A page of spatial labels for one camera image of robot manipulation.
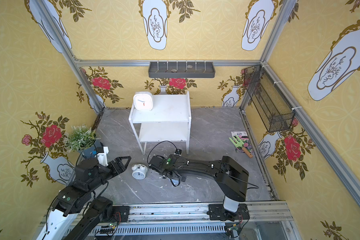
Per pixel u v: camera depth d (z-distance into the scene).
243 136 1.03
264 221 0.77
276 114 0.82
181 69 0.93
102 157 0.63
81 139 0.80
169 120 0.71
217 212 0.74
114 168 0.61
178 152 0.74
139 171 0.80
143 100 0.71
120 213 0.73
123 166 0.62
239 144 1.00
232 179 0.44
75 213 0.48
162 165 0.57
